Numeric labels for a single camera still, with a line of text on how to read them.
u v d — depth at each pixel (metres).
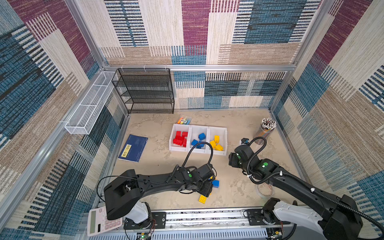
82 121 0.92
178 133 1.05
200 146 0.97
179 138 1.02
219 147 0.97
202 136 1.02
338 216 0.39
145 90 1.11
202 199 0.78
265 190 0.81
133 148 0.99
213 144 0.98
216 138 1.02
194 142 1.00
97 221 0.71
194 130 1.05
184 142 0.98
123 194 0.43
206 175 0.63
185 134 1.05
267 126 0.87
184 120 1.12
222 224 0.73
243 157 0.62
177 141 0.99
